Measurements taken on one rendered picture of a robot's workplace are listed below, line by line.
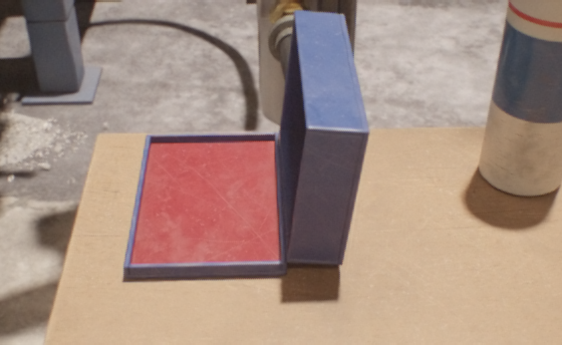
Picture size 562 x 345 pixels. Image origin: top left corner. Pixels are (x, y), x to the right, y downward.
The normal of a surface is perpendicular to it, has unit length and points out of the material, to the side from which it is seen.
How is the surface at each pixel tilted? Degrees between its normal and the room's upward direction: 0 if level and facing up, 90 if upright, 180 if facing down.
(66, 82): 90
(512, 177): 90
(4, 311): 0
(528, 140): 90
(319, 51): 6
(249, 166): 0
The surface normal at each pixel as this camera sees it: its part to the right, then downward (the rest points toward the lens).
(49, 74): 0.04, 0.60
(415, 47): 0.00, -0.80
